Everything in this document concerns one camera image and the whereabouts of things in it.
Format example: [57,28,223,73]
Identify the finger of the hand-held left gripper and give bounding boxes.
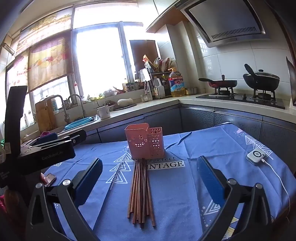
[28,129,87,151]
[35,132,59,145]

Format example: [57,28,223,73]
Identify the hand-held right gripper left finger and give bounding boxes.
[25,158,103,241]

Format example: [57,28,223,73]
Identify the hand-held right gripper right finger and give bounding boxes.
[196,156,272,241]

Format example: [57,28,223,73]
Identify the bunch of wooden chopsticks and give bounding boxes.
[127,158,156,229]

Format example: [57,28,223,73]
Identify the pink plastic utensil holder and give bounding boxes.
[124,123,165,160]

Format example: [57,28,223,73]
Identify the person's left hand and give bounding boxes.
[3,174,47,210]

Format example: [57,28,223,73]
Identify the blue plastic basin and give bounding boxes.
[64,117,92,130]

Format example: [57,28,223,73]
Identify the wooden cutting board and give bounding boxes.
[35,98,57,133]

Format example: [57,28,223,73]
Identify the smartphone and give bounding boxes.
[44,174,57,187]

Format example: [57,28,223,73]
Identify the steel kitchen faucet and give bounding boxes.
[67,94,86,117]
[45,95,70,124]

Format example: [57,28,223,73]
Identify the blue printed tablecloth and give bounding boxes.
[43,122,290,241]

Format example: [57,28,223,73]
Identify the white mug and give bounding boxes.
[97,106,111,120]

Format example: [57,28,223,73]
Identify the round dark mat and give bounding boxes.
[113,104,138,111]

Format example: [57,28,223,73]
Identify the narrow printed window blind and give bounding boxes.
[6,51,29,94]

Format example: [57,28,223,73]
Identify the large printed window blind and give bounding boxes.
[28,36,74,92]

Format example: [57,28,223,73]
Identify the grey kitchen base cabinets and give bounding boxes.
[80,104,296,176]

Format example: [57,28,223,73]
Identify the black gas stove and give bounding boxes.
[196,91,286,110]

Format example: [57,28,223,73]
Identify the white plastic jug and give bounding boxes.
[151,77,166,100]

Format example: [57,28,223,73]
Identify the red frying pan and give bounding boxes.
[198,75,238,88]

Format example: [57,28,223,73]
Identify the cooking oil bottle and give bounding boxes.
[168,68,186,97]

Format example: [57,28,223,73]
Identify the black seasoning rack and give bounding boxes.
[150,72,171,96]

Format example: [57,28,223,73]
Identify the dark brown board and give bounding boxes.
[129,40,160,81]

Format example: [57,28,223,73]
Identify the wide printed window blind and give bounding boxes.
[15,7,74,56]

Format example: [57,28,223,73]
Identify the snack bags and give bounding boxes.
[142,54,177,72]

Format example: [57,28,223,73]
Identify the black wok with lid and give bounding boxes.
[242,64,280,90]

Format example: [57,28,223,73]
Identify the steel range hood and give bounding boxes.
[180,0,271,48]

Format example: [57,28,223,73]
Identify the white cable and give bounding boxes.
[263,160,291,220]

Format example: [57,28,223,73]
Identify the wall cabinet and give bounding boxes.
[146,0,192,33]

